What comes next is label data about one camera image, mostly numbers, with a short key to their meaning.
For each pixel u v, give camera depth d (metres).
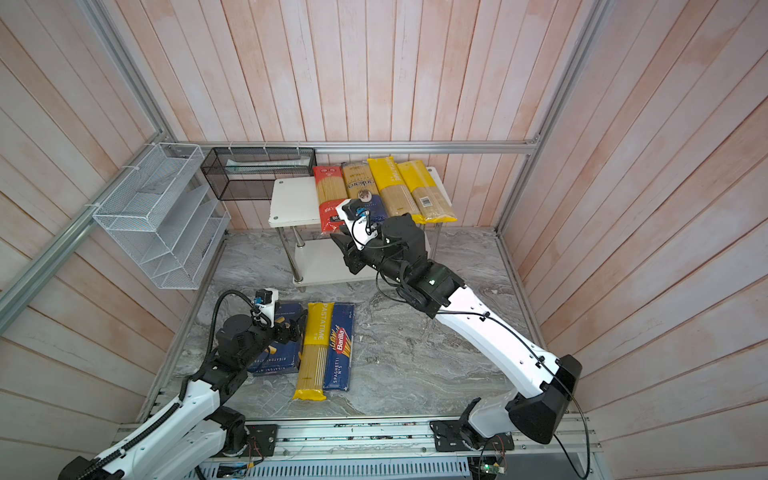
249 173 1.03
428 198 0.77
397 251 0.46
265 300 0.68
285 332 0.72
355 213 0.50
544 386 0.39
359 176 0.84
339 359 0.84
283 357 0.81
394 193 0.80
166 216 0.73
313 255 1.09
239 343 0.60
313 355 0.86
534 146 0.93
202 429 0.60
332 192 0.80
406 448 0.73
